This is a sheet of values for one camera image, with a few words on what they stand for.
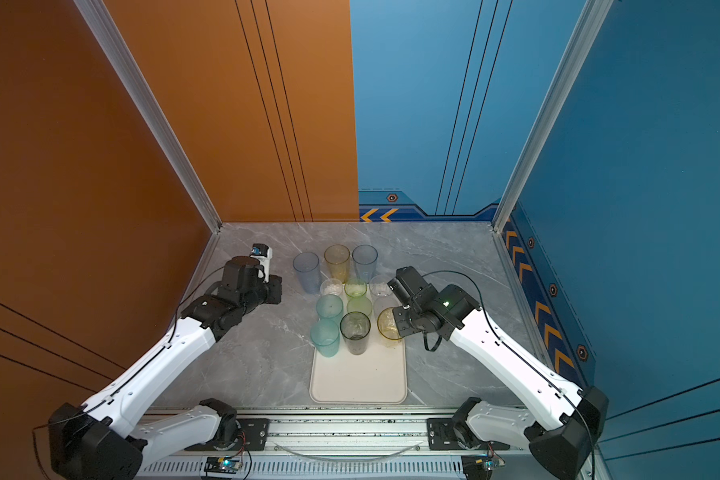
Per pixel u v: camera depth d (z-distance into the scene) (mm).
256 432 739
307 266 956
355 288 968
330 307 911
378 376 826
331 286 970
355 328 847
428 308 486
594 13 696
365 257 993
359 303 881
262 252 694
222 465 709
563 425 375
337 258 950
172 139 947
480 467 702
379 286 980
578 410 378
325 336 886
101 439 372
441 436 725
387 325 728
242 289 595
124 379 434
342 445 729
